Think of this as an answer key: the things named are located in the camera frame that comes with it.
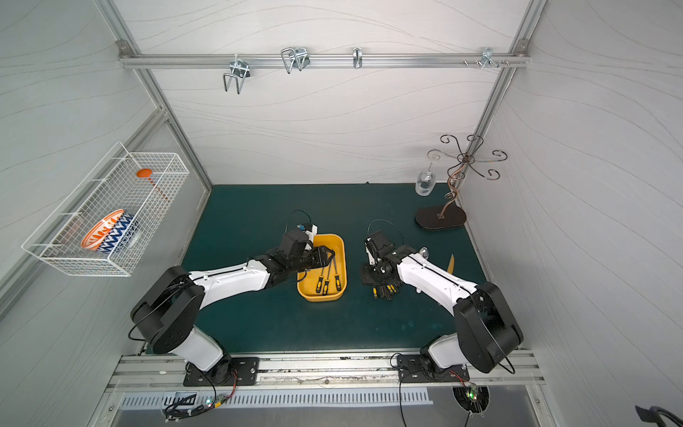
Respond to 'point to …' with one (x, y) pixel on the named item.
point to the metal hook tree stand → (450, 214)
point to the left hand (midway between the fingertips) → (333, 255)
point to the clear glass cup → (425, 182)
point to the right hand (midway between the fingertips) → (367, 276)
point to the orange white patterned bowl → (106, 231)
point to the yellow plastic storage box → (307, 280)
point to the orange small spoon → (147, 173)
